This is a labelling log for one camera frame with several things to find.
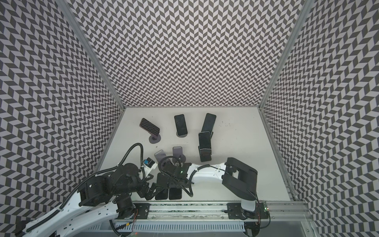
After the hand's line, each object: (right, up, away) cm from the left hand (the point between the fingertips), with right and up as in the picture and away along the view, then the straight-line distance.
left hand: (156, 185), depth 67 cm
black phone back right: (+27, +28, +26) cm, 47 cm away
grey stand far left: (-11, +17, +31) cm, 37 cm away
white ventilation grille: (0, -21, +2) cm, 21 cm away
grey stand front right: (+8, +8, +17) cm, 20 cm away
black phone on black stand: (+23, +19, +22) cm, 37 cm away
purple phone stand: (+7, -9, +10) cm, 16 cm away
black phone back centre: (+8, +28, +29) cm, 41 cm away
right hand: (+7, -7, +13) cm, 16 cm away
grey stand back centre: (+9, +20, +24) cm, 32 cm away
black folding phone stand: (+24, +8, +24) cm, 35 cm away
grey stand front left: (-3, +10, +16) cm, 19 cm away
